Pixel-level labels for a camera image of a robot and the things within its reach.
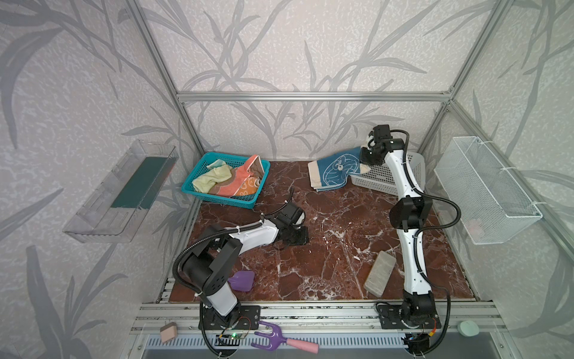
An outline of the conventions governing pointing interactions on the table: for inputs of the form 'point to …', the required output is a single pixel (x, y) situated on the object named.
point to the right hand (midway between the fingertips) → (361, 152)
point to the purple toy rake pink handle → (278, 339)
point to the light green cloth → (220, 171)
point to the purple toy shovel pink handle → (243, 280)
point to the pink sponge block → (168, 332)
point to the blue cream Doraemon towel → (332, 172)
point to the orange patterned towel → (244, 179)
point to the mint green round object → (468, 328)
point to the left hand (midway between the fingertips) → (311, 234)
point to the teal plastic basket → (196, 170)
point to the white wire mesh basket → (489, 201)
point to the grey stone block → (379, 274)
